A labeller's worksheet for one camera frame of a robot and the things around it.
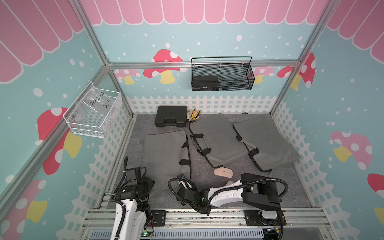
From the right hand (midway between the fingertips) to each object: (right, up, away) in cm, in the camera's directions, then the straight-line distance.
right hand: (179, 192), depth 82 cm
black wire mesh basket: (+26, +71, +15) cm, 77 cm away
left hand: (-14, +4, -1) cm, 15 cm away
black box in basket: (+15, +63, +8) cm, 65 cm away
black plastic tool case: (-10, +45, +32) cm, 57 cm away
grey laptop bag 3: (+60, +22, +15) cm, 65 cm away
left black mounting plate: (-9, -9, -8) cm, 15 cm away
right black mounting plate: (+38, -9, -8) cm, 40 cm away
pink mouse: (+26, +10, +5) cm, 28 cm away
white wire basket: (-32, +34, -18) cm, 50 cm away
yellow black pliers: (+7, +45, +34) cm, 57 cm away
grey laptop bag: (-13, +20, +12) cm, 26 cm away
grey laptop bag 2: (+30, +25, +17) cm, 43 cm away
